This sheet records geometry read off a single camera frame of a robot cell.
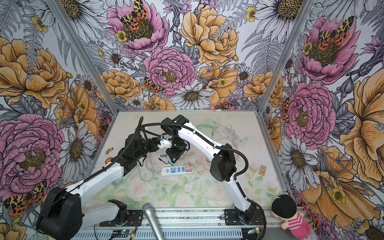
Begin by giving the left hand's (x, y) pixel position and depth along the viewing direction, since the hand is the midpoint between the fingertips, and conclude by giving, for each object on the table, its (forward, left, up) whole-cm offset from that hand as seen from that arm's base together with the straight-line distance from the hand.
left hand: (159, 143), depth 86 cm
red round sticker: (-2, +34, -14) cm, 36 cm away
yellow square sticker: (-11, -59, -13) cm, 62 cm away
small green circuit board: (-39, +13, -15) cm, 44 cm away
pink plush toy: (-32, -61, -6) cm, 69 cm away
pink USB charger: (-11, -16, -8) cm, 21 cm away
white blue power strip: (-11, -8, -11) cm, 18 cm away
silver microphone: (-31, +3, -11) cm, 33 cm away
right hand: (-12, -11, 0) cm, 16 cm away
